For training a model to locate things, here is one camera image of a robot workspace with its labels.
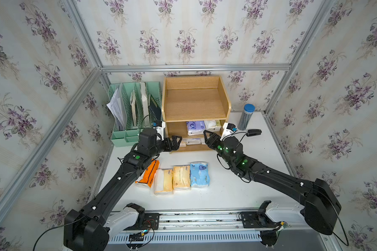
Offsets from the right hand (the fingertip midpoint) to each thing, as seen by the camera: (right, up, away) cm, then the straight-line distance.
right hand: (207, 133), depth 76 cm
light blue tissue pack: (-3, -23, +8) cm, 24 cm away
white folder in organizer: (-36, +16, +20) cm, 44 cm away
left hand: (-15, -3, 0) cm, 15 cm away
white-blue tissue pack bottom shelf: (-6, -6, +19) cm, 21 cm away
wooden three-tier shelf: (-8, +15, +5) cm, 17 cm away
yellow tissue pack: (-22, -26, +5) cm, 34 cm away
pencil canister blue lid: (+28, +10, +23) cm, 37 cm away
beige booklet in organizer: (-45, +16, +22) cm, 52 cm away
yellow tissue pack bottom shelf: (-13, -8, +20) cm, 25 cm away
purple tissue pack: (-5, +3, +8) cm, 10 cm away
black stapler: (+34, -1, +30) cm, 45 cm away
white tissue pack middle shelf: (+3, +4, +7) cm, 9 cm away
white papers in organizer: (-51, +15, +12) cm, 54 cm away
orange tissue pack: (-30, -22, +6) cm, 38 cm away
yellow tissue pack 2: (-13, -24, +6) cm, 28 cm away
